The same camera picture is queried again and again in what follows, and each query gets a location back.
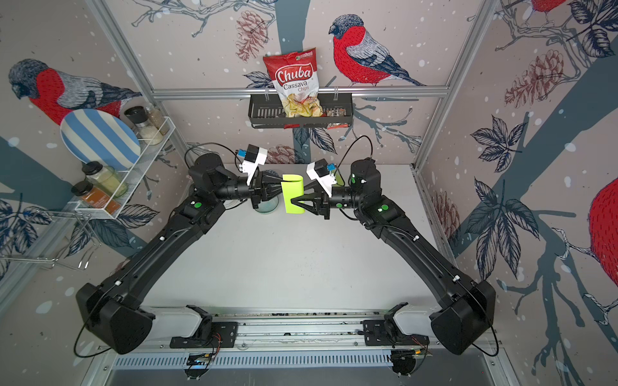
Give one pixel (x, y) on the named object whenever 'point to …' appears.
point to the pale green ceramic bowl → (268, 206)
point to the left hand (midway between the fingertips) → (293, 183)
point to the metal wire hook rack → (44, 235)
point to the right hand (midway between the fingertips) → (294, 196)
